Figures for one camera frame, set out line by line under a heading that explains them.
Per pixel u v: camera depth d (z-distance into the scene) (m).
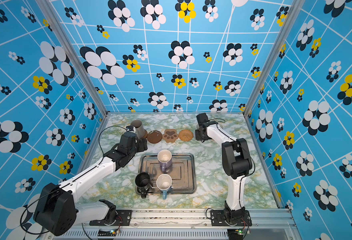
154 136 1.06
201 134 0.83
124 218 0.74
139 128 0.99
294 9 0.68
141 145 0.77
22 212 0.38
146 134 1.06
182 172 0.89
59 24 0.75
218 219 0.72
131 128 0.75
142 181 0.82
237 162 0.52
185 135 1.06
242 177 0.55
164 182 0.84
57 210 0.40
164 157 0.93
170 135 1.05
